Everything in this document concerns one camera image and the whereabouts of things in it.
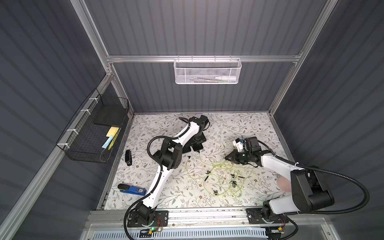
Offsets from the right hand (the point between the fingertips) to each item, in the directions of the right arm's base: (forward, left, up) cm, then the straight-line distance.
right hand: (228, 157), depth 88 cm
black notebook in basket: (+12, +65, +23) cm, 70 cm away
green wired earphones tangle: (-10, +2, -7) cm, 12 cm away
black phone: (+11, +18, -5) cm, 22 cm away
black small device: (+1, +61, -3) cm, 62 cm away
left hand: (+13, +16, -6) cm, 22 cm away
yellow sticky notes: (+4, +62, +20) cm, 65 cm away
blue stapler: (-18, +56, -2) cm, 59 cm away
